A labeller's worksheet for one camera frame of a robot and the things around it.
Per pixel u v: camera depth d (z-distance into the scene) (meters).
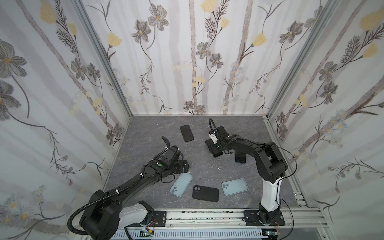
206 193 0.83
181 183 0.86
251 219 0.73
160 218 0.73
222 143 0.75
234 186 0.86
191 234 0.70
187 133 1.14
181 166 0.73
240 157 0.97
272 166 0.52
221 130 0.81
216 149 0.89
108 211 0.39
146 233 0.72
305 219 0.75
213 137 0.91
